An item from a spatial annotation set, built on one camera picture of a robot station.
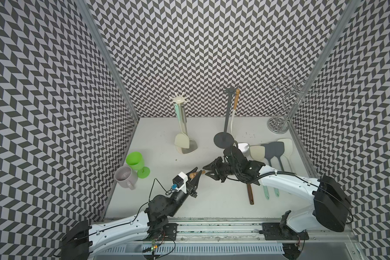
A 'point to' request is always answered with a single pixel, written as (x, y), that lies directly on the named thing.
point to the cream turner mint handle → (258, 153)
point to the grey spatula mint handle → (277, 148)
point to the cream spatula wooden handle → (288, 150)
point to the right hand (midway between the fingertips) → (202, 172)
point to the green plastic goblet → (136, 161)
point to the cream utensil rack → (193, 145)
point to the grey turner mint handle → (270, 155)
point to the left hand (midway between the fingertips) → (198, 170)
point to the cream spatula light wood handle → (236, 102)
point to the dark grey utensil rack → (224, 139)
